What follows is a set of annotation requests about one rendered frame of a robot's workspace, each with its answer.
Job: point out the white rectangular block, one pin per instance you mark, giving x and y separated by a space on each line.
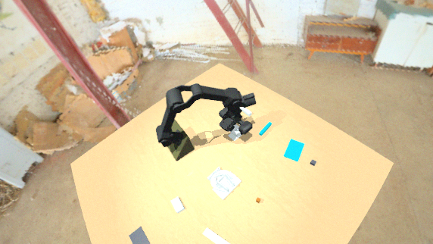
245 110
177 205

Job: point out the cyan cylinder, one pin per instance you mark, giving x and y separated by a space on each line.
265 129

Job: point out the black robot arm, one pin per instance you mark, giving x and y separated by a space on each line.
231 98

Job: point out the cyan flat rectangular plate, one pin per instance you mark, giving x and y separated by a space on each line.
294 150

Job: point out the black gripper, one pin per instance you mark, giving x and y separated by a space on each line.
245 126

